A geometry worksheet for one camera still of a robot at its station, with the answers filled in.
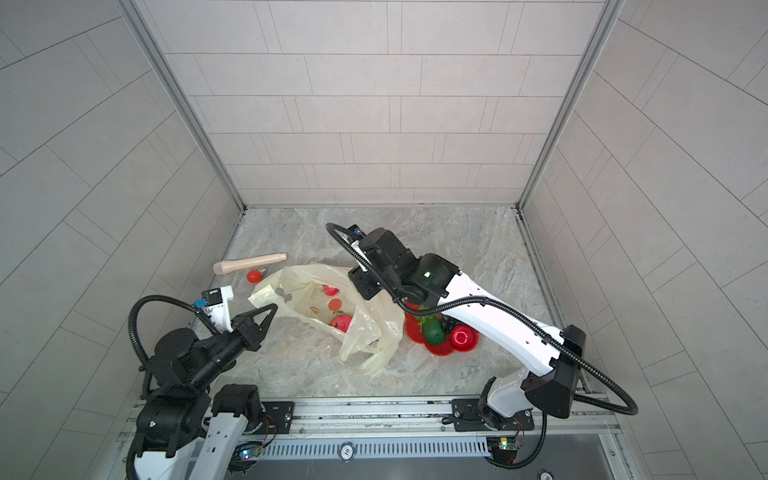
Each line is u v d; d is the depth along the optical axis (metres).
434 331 0.80
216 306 0.55
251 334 0.55
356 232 0.56
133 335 0.43
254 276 0.94
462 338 0.79
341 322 0.81
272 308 0.63
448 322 0.82
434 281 0.45
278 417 0.71
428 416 0.72
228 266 0.94
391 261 0.48
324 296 0.92
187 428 0.45
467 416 0.71
